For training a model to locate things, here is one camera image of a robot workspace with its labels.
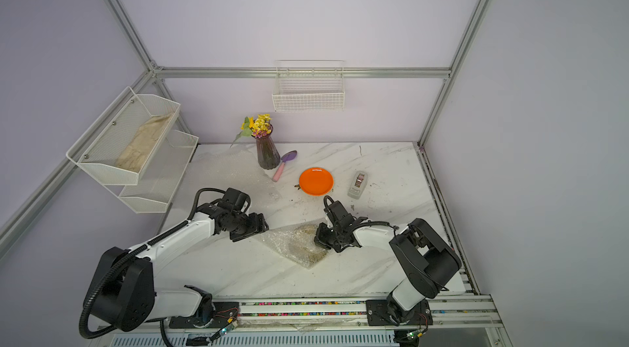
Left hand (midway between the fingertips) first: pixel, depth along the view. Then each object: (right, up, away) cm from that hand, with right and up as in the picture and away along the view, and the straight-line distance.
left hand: (259, 233), depth 86 cm
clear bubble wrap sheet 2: (-17, +24, +26) cm, 39 cm away
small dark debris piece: (+12, +15, +19) cm, 27 cm away
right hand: (+18, -5, +1) cm, 19 cm away
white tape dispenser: (+38, +17, +15) cm, 44 cm away
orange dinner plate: (+20, +17, +18) cm, 32 cm away
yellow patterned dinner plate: (+16, -4, -2) cm, 17 cm away
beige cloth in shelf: (-37, +28, -9) cm, 47 cm away
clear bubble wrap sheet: (+7, -2, -1) cm, 7 cm away
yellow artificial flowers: (-2, +39, +7) cm, 40 cm away
